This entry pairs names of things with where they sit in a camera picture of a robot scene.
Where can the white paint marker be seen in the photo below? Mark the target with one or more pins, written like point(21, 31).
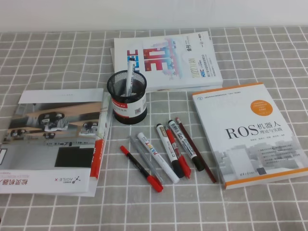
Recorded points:
point(158, 158)

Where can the ROS robot textbook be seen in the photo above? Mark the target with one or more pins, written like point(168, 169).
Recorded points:
point(249, 138)

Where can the black whiteboard marker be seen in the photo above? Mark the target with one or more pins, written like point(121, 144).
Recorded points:
point(185, 144)

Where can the black mesh pen holder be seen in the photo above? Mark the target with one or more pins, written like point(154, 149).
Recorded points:
point(131, 109)

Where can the white marker with black cap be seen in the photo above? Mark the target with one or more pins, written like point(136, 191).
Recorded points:
point(129, 78)

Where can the dark red pencil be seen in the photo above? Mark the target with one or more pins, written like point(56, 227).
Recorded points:
point(201, 160)

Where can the red marker pen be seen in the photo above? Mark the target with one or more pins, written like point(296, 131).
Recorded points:
point(184, 166)

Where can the clear grey gel pen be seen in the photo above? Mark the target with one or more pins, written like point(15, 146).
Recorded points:
point(146, 159)

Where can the red and black fineliner pen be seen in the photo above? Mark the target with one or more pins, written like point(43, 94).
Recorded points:
point(150, 179)

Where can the AgileX robot brochure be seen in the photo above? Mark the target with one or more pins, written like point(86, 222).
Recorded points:
point(55, 142)

